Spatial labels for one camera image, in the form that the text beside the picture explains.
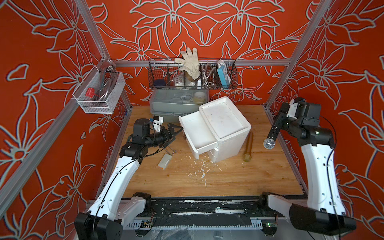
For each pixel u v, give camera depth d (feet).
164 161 2.90
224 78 2.87
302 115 1.62
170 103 3.24
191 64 2.94
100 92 2.50
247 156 2.89
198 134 2.82
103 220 1.23
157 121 2.22
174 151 2.92
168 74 3.29
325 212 1.17
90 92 2.34
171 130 2.04
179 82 3.04
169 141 2.04
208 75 2.73
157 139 2.01
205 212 2.39
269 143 2.20
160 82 3.19
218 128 2.50
